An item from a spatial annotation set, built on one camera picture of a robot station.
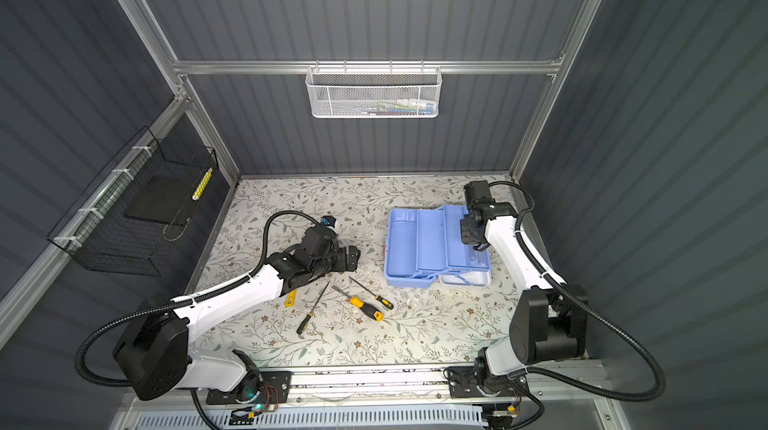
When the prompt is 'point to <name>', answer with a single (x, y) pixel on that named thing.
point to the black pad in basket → (163, 199)
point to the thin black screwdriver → (305, 320)
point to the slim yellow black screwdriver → (385, 302)
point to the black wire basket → (130, 221)
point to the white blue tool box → (426, 245)
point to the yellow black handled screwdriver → (366, 308)
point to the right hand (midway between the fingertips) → (484, 235)
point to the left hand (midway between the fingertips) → (348, 252)
